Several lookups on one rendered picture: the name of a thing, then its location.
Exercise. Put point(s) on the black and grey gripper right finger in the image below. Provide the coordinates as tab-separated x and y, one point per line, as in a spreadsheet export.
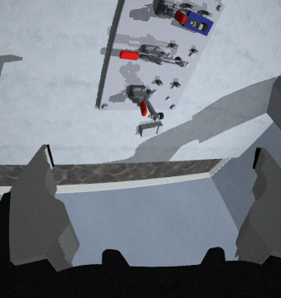
259	238

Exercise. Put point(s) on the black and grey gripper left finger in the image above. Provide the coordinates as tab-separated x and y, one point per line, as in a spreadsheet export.
37	238

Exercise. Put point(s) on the blue rectangular plate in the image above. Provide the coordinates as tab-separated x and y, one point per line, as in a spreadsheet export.
200	19

